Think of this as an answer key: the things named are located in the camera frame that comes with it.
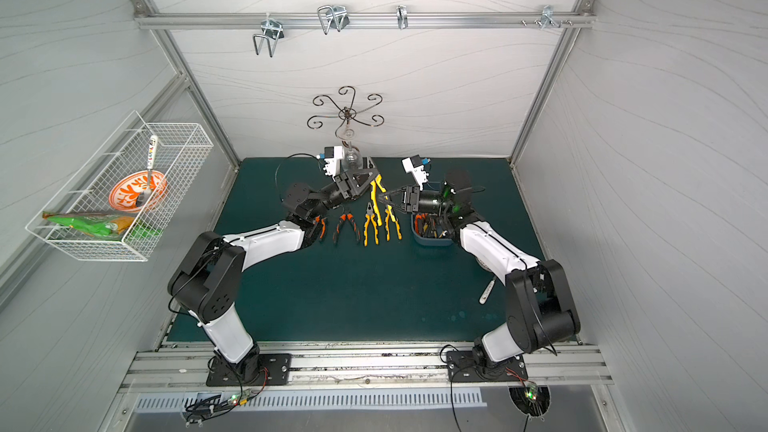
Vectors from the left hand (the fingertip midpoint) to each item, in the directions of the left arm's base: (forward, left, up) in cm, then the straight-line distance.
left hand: (380, 176), depth 70 cm
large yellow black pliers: (-6, -2, -7) cm, 9 cm away
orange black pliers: (+10, +13, -32) cm, 36 cm away
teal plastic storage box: (+1, -15, -32) cm, 35 cm away
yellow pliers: (0, +1, -2) cm, 2 cm away
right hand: (-3, 0, -5) cm, 6 cm away
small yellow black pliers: (+11, +5, -32) cm, 34 cm away
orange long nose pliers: (-10, +14, -9) cm, 19 cm away
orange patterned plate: (-7, +58, +1) cm, 58 cm away
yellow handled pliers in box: (+8, -16, -30) cm, 35 cm away
